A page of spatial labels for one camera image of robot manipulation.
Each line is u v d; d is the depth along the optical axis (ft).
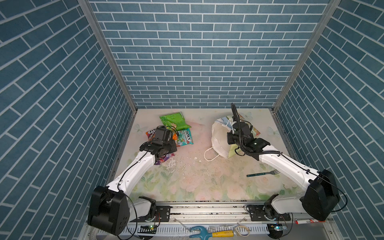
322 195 1.34
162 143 2.09
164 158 2.97
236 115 2.03
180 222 2.37
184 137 3.25
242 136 1.99
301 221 2.32
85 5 2.28
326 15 2.41
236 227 2.32
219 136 3.15
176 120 3.46
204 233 2.21
